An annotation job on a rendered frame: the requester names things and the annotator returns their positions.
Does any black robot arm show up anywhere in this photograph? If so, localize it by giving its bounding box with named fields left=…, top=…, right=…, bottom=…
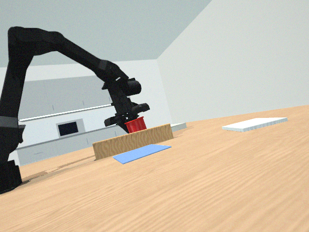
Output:
left=0, top=26, right=141, bottom=195

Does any white flat pad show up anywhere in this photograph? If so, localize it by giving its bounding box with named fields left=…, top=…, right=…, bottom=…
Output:
left=222, top=117, right=288, bottom=132

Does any red cup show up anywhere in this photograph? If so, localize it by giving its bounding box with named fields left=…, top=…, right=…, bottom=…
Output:
left=125, top=116, right=147, bottom=133

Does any wooden plank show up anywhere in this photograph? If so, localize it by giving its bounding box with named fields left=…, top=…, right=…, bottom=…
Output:
left=93, top=123, right=174, bottom=160

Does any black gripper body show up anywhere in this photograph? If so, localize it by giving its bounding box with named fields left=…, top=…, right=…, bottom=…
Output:
left=104, top=95, right=150, bottom=127

